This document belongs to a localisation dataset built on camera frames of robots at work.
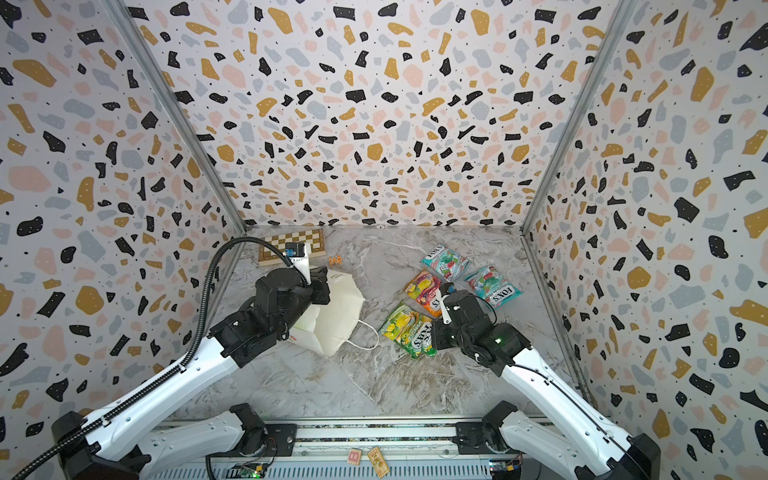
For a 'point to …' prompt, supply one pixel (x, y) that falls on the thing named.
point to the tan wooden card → (378, 462)
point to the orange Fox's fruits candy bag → (423, 289)
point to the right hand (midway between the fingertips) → (429, 322)
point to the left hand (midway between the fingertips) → (327, 264)
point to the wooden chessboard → (316, 238)
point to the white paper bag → (329, 326)
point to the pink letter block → (354, 457)
